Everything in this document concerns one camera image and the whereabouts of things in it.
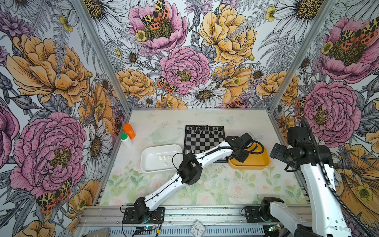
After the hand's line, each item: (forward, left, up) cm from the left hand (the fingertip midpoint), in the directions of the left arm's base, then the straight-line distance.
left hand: (239, 159), depth 92 cm
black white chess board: (+16, +24, 0) cm, 29 cm away
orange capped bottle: (+19, +71, +5) cm, 73 cm away
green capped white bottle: (+11, +70, +5) cm, 71 cm away
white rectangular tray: (+3, +53, -2) cm, 53 cm away
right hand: (-12, -13, +21) cm, 28 cm away
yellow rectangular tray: (-2, -8, 0) cm, 9 cm away
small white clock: (-35, +27, +1) cm, 44 cm away
